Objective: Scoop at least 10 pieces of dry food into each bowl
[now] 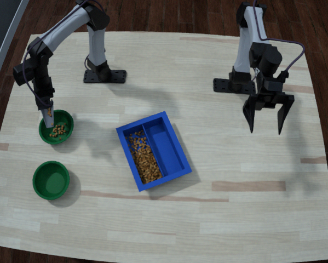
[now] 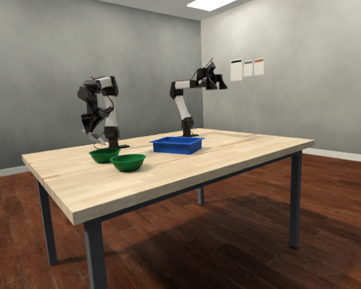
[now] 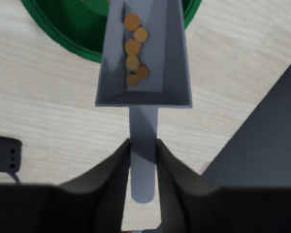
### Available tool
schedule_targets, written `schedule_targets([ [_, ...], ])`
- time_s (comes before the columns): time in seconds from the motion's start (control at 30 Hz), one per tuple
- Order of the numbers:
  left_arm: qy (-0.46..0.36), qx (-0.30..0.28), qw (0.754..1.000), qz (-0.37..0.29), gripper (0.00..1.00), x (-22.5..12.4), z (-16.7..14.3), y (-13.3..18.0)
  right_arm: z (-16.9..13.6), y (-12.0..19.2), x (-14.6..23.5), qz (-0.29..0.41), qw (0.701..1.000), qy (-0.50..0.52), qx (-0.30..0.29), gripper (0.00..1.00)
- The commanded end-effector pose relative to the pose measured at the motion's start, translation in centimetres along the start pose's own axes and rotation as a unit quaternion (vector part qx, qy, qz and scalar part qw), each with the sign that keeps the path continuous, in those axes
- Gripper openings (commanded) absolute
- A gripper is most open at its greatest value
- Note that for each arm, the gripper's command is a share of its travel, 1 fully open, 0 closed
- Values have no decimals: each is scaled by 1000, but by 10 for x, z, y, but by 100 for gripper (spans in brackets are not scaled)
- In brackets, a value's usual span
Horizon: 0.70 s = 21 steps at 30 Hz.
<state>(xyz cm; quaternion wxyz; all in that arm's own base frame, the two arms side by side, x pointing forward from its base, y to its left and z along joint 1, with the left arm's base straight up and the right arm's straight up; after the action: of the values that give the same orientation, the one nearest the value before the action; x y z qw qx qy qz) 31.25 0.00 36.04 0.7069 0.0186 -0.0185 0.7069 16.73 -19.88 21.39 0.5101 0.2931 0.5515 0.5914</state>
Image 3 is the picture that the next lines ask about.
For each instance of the grey scoop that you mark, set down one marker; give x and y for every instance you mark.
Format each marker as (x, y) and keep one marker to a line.
(167, 84)

